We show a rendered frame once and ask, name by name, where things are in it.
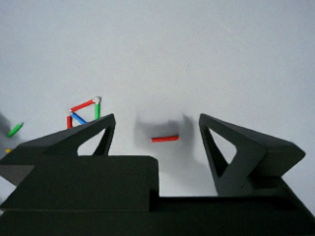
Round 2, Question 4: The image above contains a blue rod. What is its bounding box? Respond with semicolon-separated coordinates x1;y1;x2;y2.
70;113;86;124

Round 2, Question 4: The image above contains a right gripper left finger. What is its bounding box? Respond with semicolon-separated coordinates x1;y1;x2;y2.
9;113;116;155

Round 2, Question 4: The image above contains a green rod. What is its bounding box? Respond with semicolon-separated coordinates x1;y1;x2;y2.
94;102;99;119
6;123;24;138

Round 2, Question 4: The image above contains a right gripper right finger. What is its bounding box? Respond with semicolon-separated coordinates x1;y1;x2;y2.
198;113;306;196

